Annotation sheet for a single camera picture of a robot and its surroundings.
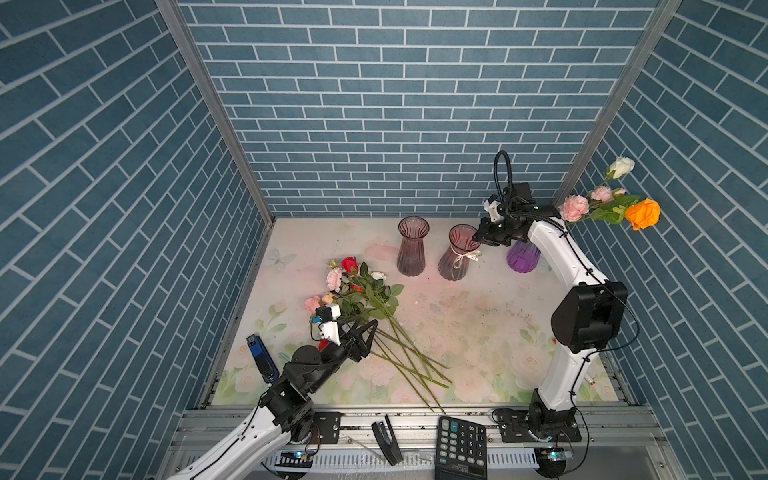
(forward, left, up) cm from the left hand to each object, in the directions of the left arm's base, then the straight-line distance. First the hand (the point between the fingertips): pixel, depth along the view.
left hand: (371, 323), depth 74 cm
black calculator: (-25, -21, -15) cm, 36 cm away
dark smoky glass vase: (+27, -12, -5) cm, 30 cm away
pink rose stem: (+26, -63, +17) cm, 70 cm away
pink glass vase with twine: (+21, -25, -4) cm, 33 cm away
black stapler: (-23, -4, -15) cm, 28 cm away
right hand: (+27, -30, +4) cm, 41 cm away
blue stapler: (-4, +30, -14) cm, 33 cm away
